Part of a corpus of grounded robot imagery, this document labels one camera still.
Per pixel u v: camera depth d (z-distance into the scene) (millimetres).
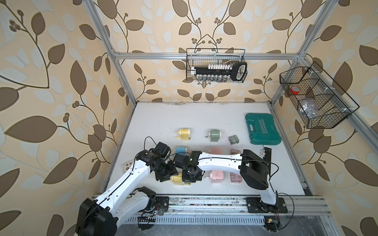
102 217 381
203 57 911
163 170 655
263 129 985
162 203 749
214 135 930
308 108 696
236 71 839
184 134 937
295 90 805
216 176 768
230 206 753
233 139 990
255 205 724
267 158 890
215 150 887
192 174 690
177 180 756
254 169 505
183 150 858
